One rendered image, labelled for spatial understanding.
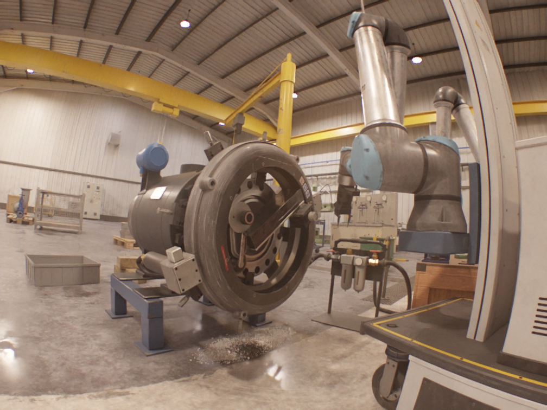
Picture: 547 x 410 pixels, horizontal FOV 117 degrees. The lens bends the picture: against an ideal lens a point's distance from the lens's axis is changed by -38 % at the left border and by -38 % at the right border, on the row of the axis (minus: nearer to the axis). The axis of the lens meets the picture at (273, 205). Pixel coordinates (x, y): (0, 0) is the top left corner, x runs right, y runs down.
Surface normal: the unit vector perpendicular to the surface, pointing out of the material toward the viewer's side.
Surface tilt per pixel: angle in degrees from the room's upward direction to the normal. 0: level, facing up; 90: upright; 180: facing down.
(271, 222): 90
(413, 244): 90
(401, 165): 105
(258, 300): 90
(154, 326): 90
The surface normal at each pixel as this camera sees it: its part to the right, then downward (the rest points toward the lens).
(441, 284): -0.62, -0.11
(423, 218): -0.79, -0.44
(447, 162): -0.04, -0.12
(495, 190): -0.92, -0.10
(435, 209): -0.59, -0.44
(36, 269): 0.88, 0.03
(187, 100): 0.70, 0.00
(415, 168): -0.04, 0.18
